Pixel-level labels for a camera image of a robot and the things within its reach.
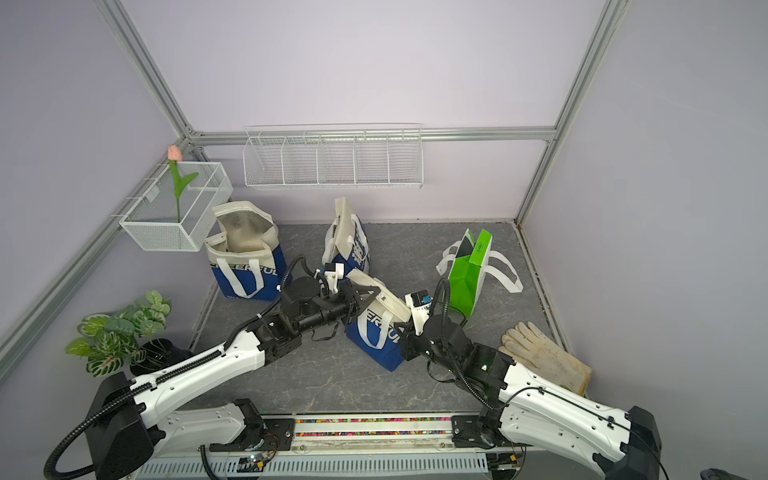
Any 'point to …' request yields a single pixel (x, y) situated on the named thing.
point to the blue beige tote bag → (244, 254)
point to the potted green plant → (117, 341)
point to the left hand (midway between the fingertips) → (383, 292)
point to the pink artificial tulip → (179, 184)
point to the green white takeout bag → (471, 259)
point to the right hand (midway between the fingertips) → (397, 323)
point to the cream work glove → (527, 347)
